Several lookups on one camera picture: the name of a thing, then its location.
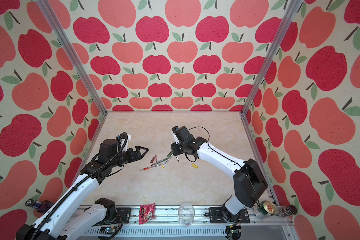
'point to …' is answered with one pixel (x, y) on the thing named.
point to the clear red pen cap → (156, 158)
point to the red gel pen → (145, 168)
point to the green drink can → (267, 208)
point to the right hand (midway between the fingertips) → (176, 146)
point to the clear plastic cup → (186, 213)
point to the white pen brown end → (176, 156)
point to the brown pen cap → (152, 159)
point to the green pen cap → (170, 154)
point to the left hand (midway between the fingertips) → (145, 152)
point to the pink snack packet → (146, 212)
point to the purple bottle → (42, 206)
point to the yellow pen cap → (195, 166)
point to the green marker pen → (160, 161)
